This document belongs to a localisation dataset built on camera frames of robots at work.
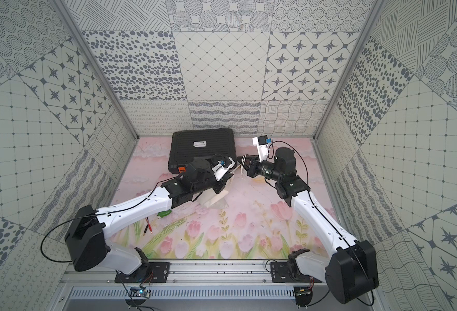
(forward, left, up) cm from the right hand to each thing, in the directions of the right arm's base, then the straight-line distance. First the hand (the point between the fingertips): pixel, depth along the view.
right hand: (239, 158), depth 73 cm
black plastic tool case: (+27, +29, -22) cm, 45 cm away
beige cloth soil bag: (-8, +12, -18) cm, 23 cm away
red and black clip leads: (-16, +41, -28) cm, 52 cm away
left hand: (0, +5, -7) cm, 8 cm away
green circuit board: (-40, +37, -29) cm, 62 cm away
